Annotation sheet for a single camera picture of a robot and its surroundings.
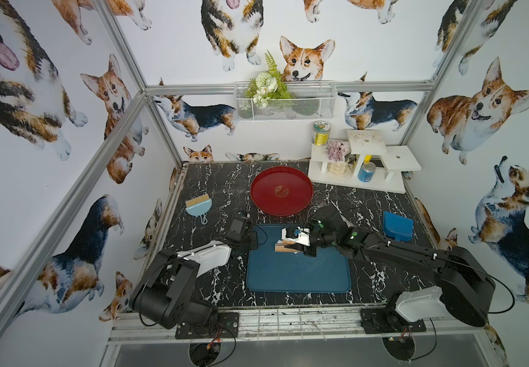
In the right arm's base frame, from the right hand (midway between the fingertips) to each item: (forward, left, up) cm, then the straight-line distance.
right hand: (291, 229), depth 79 cm
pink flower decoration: (+33, -20, +5) cm, 39 cm away
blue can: (+34, -36, -9) cm, 50 cm away
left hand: (+6, +16, -14) cm, 22 cm away
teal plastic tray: (-9, +8, -16) cm, 20 cm away
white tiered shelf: (+38, -35, -6) cm, 52 cm away
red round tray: (+29, +4, -16) cm, 33 cm away
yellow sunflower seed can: (+45, -15, +5) cm, 48 cm away
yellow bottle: (+39, -37, -5) cm, 54 cm away
